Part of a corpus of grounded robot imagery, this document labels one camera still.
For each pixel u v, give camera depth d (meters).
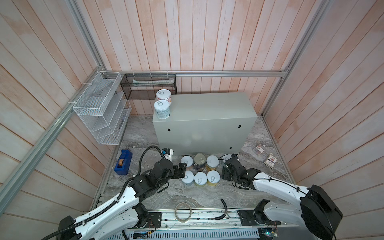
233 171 0.67
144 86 1.04
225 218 0.75
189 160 0.88
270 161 0.93
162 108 0.69
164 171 0.54
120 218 0.57
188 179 0.82
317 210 0.41
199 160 0.84
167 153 0.66
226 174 0.80
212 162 0.86
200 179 0.82
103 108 0.73
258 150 0.98
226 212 0.76
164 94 0.75
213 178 0.82
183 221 0.73
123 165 0.86
